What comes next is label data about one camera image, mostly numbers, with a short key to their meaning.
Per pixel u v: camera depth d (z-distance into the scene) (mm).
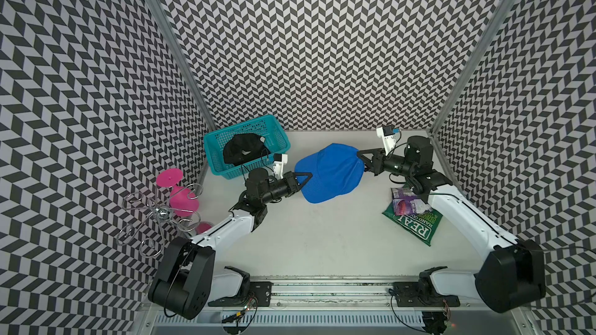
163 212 615
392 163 676
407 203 890
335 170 766
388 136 661
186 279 408
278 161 751
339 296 744
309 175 770
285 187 707
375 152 698
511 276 398
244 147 1105
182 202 759
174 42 868
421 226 847
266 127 1165
